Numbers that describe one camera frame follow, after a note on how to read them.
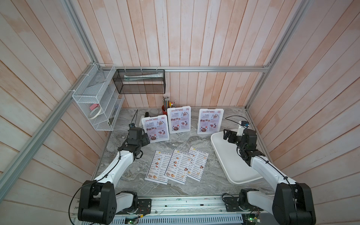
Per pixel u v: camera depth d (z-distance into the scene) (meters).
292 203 0.41
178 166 0.88
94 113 0.81
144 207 0.73
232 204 0.73
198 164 0.89
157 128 0.92
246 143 0.66
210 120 0.96
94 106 0.82
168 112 0.93
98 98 0.69
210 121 0.96
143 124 0.88
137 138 0.65
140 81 1.04
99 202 0.40
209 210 0.73
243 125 0.75
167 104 1.04
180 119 0.98
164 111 1.04
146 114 1.11
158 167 0.88
